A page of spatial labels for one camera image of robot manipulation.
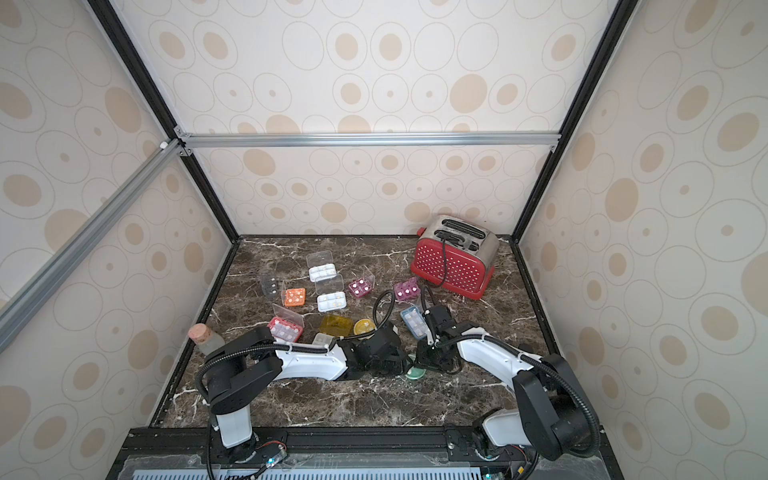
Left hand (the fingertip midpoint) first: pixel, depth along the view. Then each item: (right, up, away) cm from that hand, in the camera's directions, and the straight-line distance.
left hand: (420, 370), depth 83 cm
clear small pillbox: (-51, +23, +22) cm, 60 cm away
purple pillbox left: (-18, +22, +21) cm, 35 cm away
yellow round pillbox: (-17, +10, +12) cm, 23 cm away
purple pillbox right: (-2, +21, +20) cm, 29 cm away
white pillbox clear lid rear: (-36, +32, +30) cm, 56 cm away
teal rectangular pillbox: (0, +11, +13) cm, 17 cm away
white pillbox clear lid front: (-29, +19, +20) cm, 40 cm away
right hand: (+3, +1, +4) cm, 5 cm away
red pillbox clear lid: (-42, +11, +12) cm, 44 cm away
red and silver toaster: (+12, +33, +9) cm, 36 cm away
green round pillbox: (-1, -2, +2) cm, 3 cm away
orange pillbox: (-41, +19, +17) cm, 48 cm away
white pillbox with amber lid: (-27, +10, +12) cm, 31 cm away
